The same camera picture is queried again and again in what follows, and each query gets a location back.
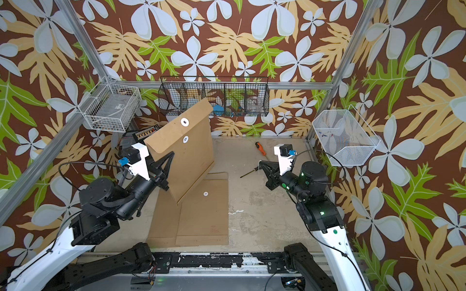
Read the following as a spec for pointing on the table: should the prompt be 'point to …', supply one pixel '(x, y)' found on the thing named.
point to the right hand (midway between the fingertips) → (260, 162)
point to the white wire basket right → (345, 135)
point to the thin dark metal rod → (247, 173)
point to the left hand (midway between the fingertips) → (171, 152)
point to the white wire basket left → (111, 107)
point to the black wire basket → (227, 96)
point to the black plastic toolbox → (130, 137)
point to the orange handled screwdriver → (258, 145)
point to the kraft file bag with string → (165, 221)
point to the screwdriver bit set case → (139, 136)
